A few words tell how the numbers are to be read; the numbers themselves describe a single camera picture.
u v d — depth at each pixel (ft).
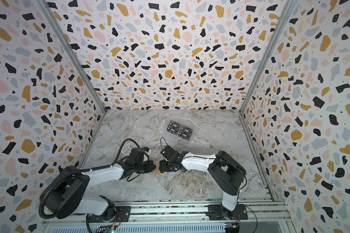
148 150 2.79
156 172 2.84
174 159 2.26
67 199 1.37
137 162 2.37
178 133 3.28
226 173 1.57
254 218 2.41
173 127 3.29
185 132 3.20
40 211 1.22
